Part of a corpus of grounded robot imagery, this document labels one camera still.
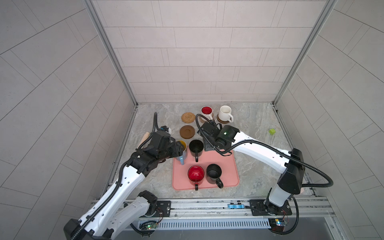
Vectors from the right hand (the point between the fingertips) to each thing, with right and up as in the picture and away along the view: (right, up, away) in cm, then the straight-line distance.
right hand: (209, 146), depth 78 cm
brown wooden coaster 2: (+11, +12, +27) cm, 31 cm away
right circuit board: (+31, -33, -9) cm, 47 cm away
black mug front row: (+3, -15, +2) cm, 15 cm away
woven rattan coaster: (-13, +14, +29) cm, 35 cm away
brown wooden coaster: (-13, +5, +21) cm, 25 cm away
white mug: (+13, +17, +24) cm, 32 cm away
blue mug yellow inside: (-14, -7, +1) cm, 16 cm away
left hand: (-13, +1, -5) cm, 14 cm away
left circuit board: (-26, -32, -14) cm, 44 cm away
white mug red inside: (0, +19, +28) cm, 34 cm away
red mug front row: (-7, -16, +4) cm, 18 cm away
